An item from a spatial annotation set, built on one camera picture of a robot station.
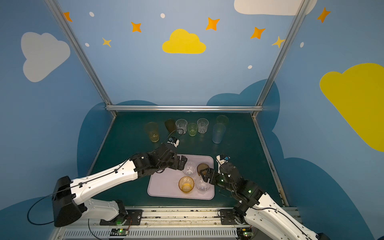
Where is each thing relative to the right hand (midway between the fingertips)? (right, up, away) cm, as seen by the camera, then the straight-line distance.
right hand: (206, 171), depth 74 cm
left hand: (-13, +6, +2) cm, 14 cm away
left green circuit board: (-43, -28, -4) cm, 51 cm away
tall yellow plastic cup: (-35, +22, +24) cm, 48 cm away
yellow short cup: (-11, -10, +10) cm, 18 cm away
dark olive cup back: (-23, +24, +31) cm, 45 cm away
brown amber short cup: (-2, 0, +11) cm, 11 cm away
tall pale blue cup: (+11, +21, +29) cm, 37 cm away
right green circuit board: (+18, -29, -3) cm, 34 cm away
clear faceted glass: (-16, +23, +37) cm, 46 cm away
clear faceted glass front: (-2, -12, +10) cm, 15 cm away
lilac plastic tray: (-24, -11, +11) cm, 29 cm away
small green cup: (-7, +22, +33) cm, 40 cm away
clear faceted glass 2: (0, +25, +36) cm, 44 cm away
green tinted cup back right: (+14, +28, +30) cm, 44 cm away
